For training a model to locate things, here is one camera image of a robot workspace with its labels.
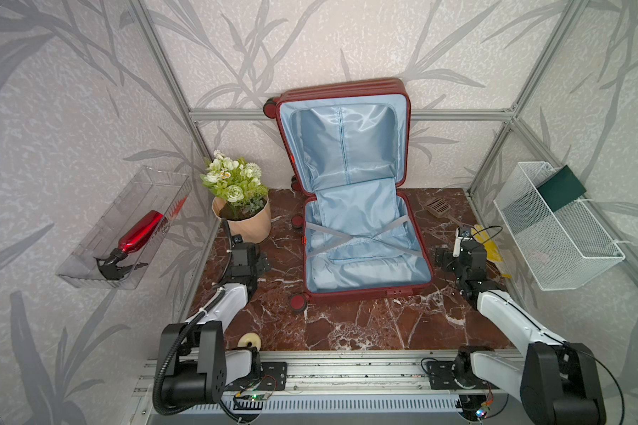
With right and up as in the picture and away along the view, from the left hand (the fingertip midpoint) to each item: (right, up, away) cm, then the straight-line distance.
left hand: (250, 258), depth 90 cm
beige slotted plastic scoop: (+75, +18, +21) cm, 80 cm away
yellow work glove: (+90, +1, +11) cm, 91 cm away
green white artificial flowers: (-2, +26, -5) cm, 27 cm away
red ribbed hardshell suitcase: (+40, +7, +7) cm, 41 cm away
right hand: (+70, +4, -2) cm, 70 cm away
